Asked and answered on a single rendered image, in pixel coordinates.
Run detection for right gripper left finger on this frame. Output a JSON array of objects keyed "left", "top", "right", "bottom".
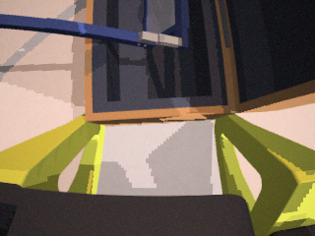
[{"left": 0, "top": 114, "right": 105, "bottom": 194}]

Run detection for dark blue glasses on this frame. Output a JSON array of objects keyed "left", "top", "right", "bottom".
[{"left": 0, "top": 0, "right": 190, "bottom": 50}]

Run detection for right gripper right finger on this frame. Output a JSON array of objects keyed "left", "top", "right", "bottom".
[{"left": 214, "top": 113, "right": 315, "bottom": 236}]

